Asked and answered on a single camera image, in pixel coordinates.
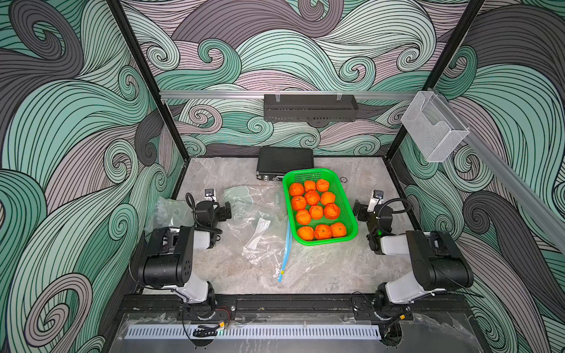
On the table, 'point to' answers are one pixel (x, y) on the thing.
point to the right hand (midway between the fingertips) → (366, 201)
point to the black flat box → (274, 162)
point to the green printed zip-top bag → (168, 213)
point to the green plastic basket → (344, 228)
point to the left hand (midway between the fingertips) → (215, 201)
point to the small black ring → (344, 182)
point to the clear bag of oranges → (269, 240)
